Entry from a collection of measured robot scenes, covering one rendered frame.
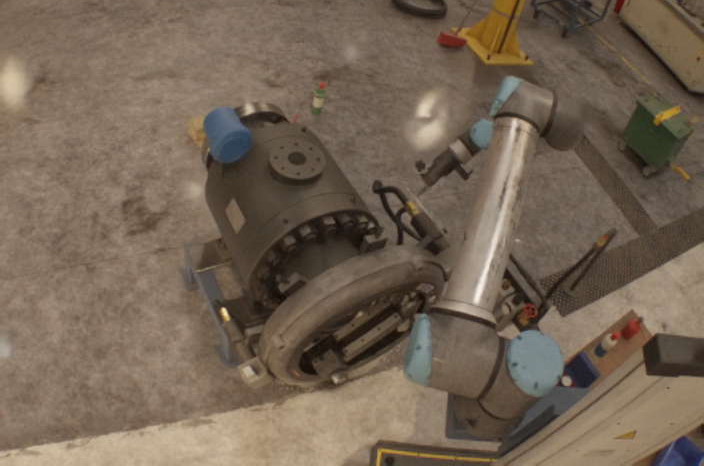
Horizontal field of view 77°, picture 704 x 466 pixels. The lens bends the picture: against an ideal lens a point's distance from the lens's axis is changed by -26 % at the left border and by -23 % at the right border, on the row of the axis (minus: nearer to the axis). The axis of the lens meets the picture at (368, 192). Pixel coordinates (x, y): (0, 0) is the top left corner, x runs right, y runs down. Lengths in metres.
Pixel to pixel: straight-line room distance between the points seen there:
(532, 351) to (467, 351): 0.14
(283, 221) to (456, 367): 1.07
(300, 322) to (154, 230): 1.48
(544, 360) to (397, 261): 0.82
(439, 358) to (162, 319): 1.86
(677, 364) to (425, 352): 0.51
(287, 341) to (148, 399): 0.97
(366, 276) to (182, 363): 1.18
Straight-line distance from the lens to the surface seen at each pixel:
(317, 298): 1.75
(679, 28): 7.47
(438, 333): 1.11
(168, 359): 2.64
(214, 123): 2.11
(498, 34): 5.24
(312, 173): 2.08
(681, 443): 2.69
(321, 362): 2.06
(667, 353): 0.91
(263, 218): 2.05
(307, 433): 2.51
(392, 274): 1.80
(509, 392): 1.15
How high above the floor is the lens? 2.36
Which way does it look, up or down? 44 degrees down
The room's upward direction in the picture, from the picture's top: 17 degrees clockwise
